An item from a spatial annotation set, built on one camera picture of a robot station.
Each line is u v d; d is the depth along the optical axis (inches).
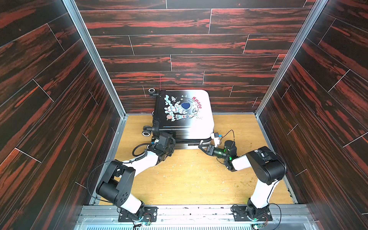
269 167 19.7
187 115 35.0
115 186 17.4
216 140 33.2
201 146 34.7
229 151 28.9
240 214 28.8
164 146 27.6
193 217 28.6
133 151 32.3
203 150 34.7
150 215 28.8
